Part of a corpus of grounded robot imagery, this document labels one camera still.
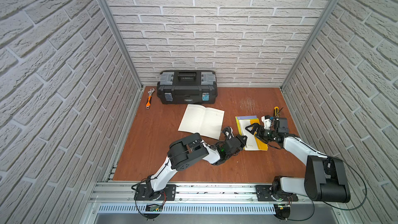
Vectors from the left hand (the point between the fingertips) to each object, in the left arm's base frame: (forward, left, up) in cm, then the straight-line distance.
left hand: (252, 136), depth 85 cm
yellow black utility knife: (+21, -23, -5) cm, 32 cm away
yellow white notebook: (-2, 0, -4) cm, 5 cm away
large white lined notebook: (+15, +26, -9) cm, 31 cm away
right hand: (+5, -1, -2) cm, 5 cm away
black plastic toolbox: (+31, +38, +8) cm, 50 cm away
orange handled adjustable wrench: (+40, +68, -7) cm, 79 cm away
